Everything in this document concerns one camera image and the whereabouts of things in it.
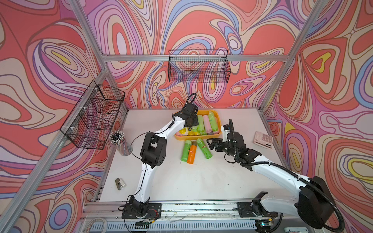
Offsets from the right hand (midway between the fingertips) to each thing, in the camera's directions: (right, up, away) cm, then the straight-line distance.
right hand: (213, 144), depth 83 cm
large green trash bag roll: (+3, +13, +18) cm, 22 cm away
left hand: (-8, +13, +16) cm, 22 cm away
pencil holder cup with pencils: (-56, +3, +1) cm, 56 cm away
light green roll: (-5, +10, +15) cm, 19 cm away
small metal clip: (-53, -22, -2) cm, 58 cm away
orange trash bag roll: (-12, -7, +8) cm, 16 cm away
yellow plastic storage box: (-11, +2, +15) cm, 19 cm away
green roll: (-16, -6, +10) cm, 20 cm away
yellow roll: (-18, +7, +16) cm, 25 cm away
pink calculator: (+38, +1, +16) cm, 41 cm away
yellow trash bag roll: (-12, +5, +19) cm, 23 cm away
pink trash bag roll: (-1, +11, +16) cm, 20 cm away
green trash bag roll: (-10, +8, +11) cm, 17 cm away
